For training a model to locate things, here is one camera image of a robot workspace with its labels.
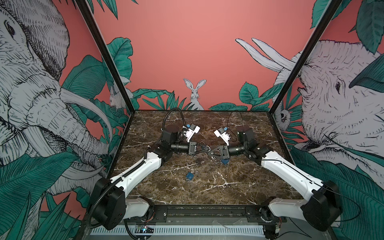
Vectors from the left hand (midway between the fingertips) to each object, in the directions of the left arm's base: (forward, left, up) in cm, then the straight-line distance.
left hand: (207, 149), depth 68 cm
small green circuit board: (-28, +31, -26) cm, 49 cm away
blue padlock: (+6, -14, -26) cm, 30 cm away
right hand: (-2, -1, -1) cm, 3 cm away
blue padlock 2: (-3, +9, -26) cm, 28 cm away
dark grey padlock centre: (+7, +3, -26) cm, 27 cm away
